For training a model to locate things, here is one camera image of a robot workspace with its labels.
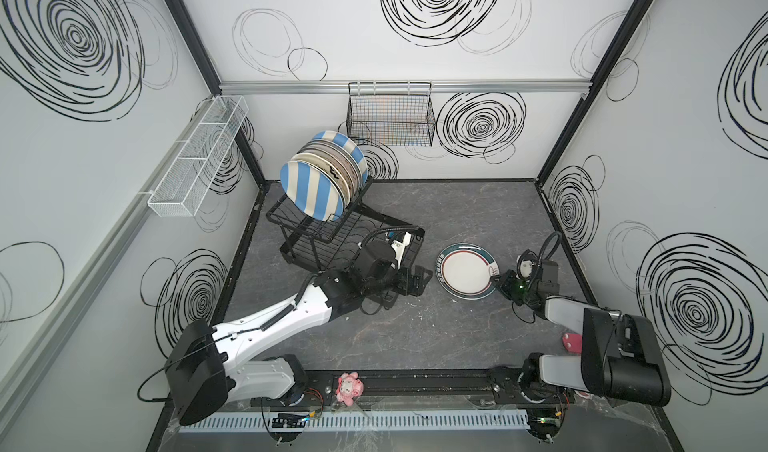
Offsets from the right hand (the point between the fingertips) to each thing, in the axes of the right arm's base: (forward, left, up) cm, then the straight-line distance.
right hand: (489, 278), depth 91 cm
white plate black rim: (+14, +47, +32) cm, 58 cm away
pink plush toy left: (-30, +40, +2) cm, 50 cm away
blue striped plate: (+11, +52, +27) cm, 60 cm away
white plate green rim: (+3, +7, -1) cm, 8 cm away
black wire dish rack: (+10, +53, +1) cm, 54 cm away
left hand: (-7, +23, +18) cm, 30 cm away
